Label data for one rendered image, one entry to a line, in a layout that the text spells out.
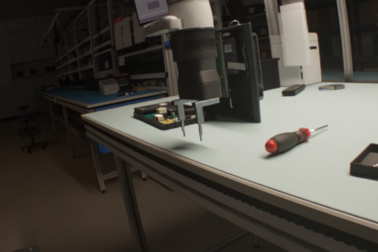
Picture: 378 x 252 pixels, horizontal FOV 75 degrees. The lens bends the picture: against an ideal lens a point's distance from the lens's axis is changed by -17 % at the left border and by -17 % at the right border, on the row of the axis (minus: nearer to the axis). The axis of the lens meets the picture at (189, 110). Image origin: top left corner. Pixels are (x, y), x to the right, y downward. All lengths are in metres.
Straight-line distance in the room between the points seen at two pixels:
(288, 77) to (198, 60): 0.76
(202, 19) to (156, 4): 1.56
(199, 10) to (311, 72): 0.81
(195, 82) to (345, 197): 0.29
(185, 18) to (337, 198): 0.34
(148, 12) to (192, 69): 1.62
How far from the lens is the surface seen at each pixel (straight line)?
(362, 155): 0.39
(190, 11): 0.47
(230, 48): 0.69
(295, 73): 1.16
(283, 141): 0.42
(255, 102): 0.62
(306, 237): 0.33
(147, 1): 2.07
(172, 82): 2.32
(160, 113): 0.72
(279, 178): 0.35
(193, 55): 0.46
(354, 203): 0.29
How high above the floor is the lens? 1.14
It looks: 10 degrees down
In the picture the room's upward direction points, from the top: 7 degrees counter-clockwise
